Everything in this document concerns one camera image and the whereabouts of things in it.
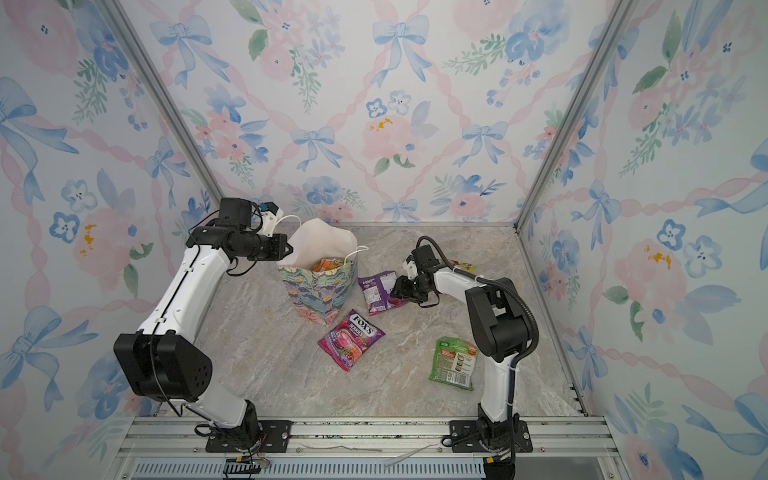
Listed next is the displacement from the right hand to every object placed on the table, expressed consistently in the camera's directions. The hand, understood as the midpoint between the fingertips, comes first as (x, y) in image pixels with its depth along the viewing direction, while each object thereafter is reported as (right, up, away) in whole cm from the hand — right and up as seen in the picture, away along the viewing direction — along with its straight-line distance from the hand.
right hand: (397, 292), depth 98 cm
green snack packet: (+16, -18, -13) cm, 27 cm away
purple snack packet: (-7, +1, 0) cm, 7 cm away
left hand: (-29, +15, -17) cm, 37 cm away
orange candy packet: (-22, +9, -6) cm, 25 cm away
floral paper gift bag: (-22, +1, -17) cm, 27 cm away
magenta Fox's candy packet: (-14, -12, -10) cm, 21 cm away
